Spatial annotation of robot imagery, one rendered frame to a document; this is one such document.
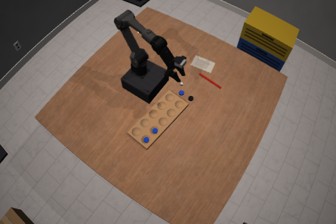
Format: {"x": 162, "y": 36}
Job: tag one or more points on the cream sheet of paper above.
{"x": 203, "y": 64}

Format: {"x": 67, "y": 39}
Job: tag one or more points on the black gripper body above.
{"x": 170, "y": 66}

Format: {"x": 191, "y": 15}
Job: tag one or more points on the tan tray with round pockets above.
{"x": 160, "y": 116}

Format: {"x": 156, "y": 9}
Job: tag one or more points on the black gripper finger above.
{"x": 181, "y": 70}
{"x": 174, "y": 75}

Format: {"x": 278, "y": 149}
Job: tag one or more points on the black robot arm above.
{"x": 138, "y": 55}

